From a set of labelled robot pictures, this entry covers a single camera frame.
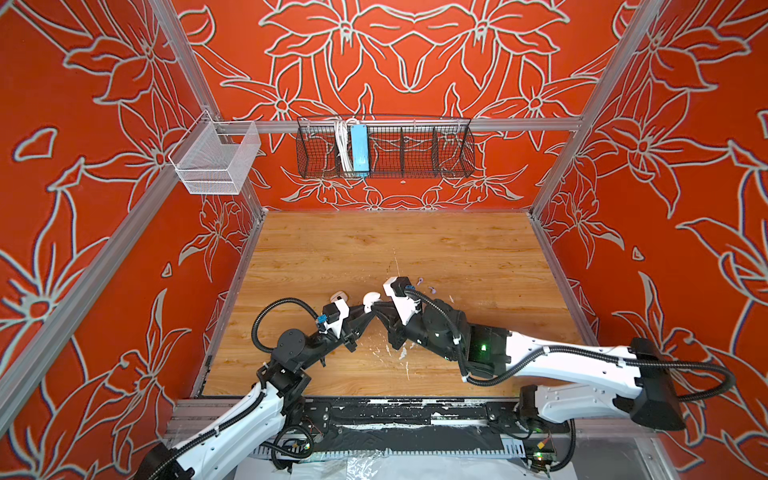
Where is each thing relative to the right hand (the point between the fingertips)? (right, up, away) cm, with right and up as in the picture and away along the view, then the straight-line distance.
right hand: (367, 308), depth 63 cm
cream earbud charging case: (-10, -3, +31) cm, 33 cm away
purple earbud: (+16, +1, +34) cm, 38 cm away
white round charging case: (0, +1, +4) cm, 4 cm away
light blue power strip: (-3, +42, +26) cm, 50 cm away
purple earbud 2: (+20, -2, +33) cm, 38 cm away
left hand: (+1, -1, +4) cm, 4 cm away
